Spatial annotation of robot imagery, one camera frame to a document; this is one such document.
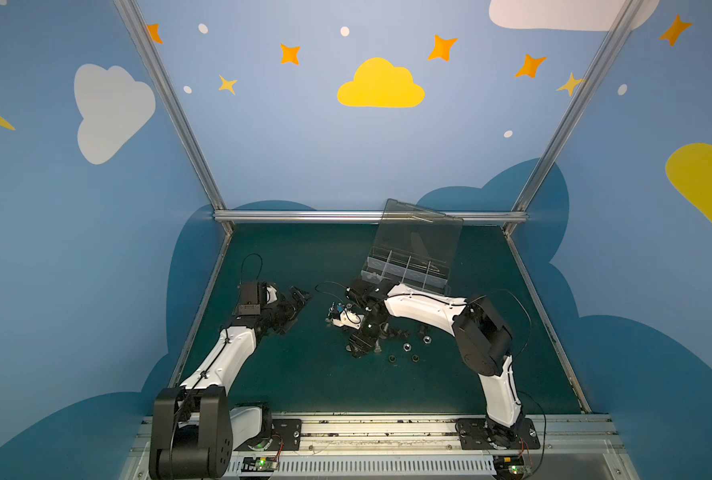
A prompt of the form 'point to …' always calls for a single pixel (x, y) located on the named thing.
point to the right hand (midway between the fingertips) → (363, 343)
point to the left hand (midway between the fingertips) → (311, 302)
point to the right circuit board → (511, 467)
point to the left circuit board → (259, 464)
